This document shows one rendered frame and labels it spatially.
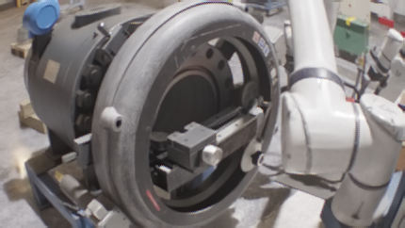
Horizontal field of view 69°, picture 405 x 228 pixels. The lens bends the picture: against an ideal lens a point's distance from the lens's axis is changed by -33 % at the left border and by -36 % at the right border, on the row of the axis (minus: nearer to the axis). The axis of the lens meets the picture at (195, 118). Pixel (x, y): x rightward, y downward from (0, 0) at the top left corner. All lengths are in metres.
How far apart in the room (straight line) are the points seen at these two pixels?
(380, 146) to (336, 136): 0.13
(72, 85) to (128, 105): 0.39
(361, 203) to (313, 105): 0.28
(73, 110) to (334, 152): 0.86
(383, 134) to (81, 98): 0.93
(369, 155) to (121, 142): 0.59
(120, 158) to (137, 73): 0.20
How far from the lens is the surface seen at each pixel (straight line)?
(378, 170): 0.79
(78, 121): 1.28
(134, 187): 1.02
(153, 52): 0.95
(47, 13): 1.52
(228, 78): 1.41
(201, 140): 1.03
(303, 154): 0.72
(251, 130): 1.30
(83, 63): 1.26
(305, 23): 0.90
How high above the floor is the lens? 1.15
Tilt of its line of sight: 26 degrees down
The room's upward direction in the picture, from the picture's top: straight up
